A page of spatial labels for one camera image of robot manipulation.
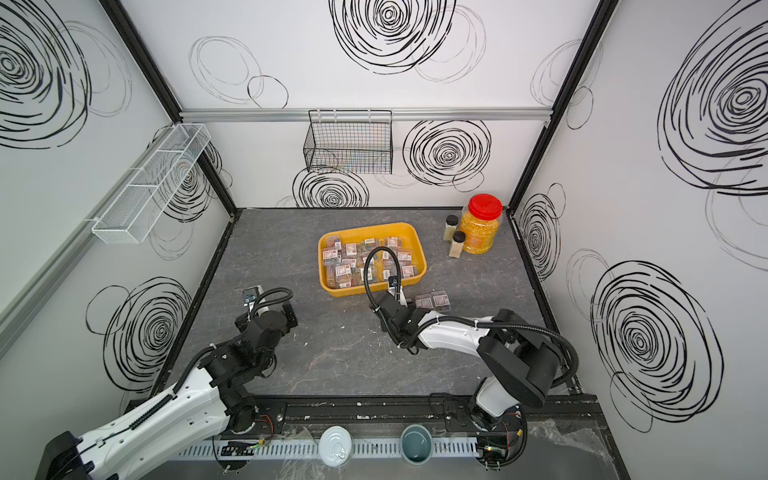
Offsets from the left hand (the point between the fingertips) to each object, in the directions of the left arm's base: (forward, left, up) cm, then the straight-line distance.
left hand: (275, 306), depth 80 cm
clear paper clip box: (+8, -47, -9) cm, 49 cm away
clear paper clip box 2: (+7, -42, -8) cm, 43 cm away
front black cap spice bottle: (+27, -54, -2) cm, 60 cm away
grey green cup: (-29, -38, -10) cm, 49 cm away
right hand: (+4, -32, -8) cm, 34 cm away
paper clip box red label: (+22, -10, -6) cm, 25 cm away
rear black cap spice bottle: (+34, -52, -3) cm, 62 cm away
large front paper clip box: (+15, -16, -8) cm, 23 cm away
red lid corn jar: (+32, -60, +2) cm, 68 cm away
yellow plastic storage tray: (+22, -21, -9) cm, 32 cm away
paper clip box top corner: (+28, -11, -7) cm, 31 cm away
